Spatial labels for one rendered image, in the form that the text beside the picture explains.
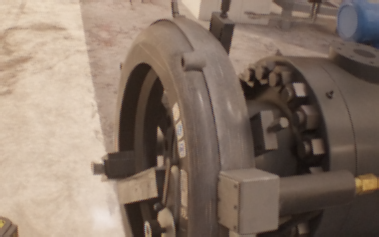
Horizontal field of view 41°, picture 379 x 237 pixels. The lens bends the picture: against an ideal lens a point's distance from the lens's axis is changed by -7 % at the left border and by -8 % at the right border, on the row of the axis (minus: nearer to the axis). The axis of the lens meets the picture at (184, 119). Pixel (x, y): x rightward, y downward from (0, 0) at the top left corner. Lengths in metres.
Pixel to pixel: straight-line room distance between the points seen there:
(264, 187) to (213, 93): 0.23
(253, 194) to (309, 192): 0.13
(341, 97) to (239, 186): 0.50
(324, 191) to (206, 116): 0.28
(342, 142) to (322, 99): 0.12
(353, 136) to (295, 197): 0.36
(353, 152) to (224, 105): 0.40
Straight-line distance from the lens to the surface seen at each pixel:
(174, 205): 1.19
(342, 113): 1.34
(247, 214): 0.96
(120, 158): 1.49
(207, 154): 1.05
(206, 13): 5.16
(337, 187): 1.08
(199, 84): 1.09
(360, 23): 1.73
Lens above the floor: 1.32
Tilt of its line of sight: 26 degrees down
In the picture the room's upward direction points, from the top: 8 degrees clockwise
